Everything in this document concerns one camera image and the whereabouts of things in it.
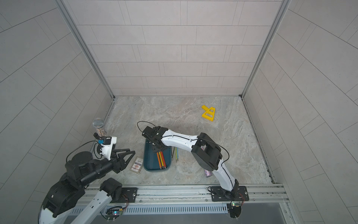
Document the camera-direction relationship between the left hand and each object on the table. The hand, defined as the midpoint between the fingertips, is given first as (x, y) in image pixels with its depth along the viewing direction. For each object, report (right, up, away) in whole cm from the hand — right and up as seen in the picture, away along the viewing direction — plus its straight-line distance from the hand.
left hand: (135, 152), depth 61 cm
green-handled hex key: (+17, -9, +23) cm, 30 cm away
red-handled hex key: (+9, -12, +21) cm, 26 cm away
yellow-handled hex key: (+8, -12, +21) cm, 26 cm away
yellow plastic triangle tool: (+41, +15, +44) cm, 62 cm away
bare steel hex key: (+14, -10, +24) cm, 29 cm away
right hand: (+5, -6, +25) cm, 27 cm away
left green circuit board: (-12, -30, +4) cm, 33 cm away
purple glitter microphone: (+35, -17, +16) cm, 42 cm away
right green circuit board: (+47, -31, +7) cm, 57 cm away
